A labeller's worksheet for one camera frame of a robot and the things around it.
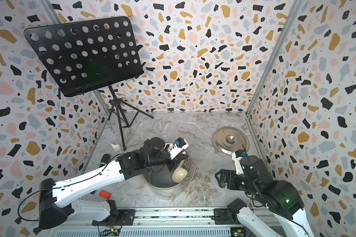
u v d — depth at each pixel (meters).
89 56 0.65
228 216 0.67
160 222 0.73
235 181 0.52
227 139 1.03
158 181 0.89
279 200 0.36
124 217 0.73
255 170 0.42
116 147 0.99
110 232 0.72
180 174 0.82
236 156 0.57
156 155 0.53
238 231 0.72
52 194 0.40
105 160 0.92
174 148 0.56
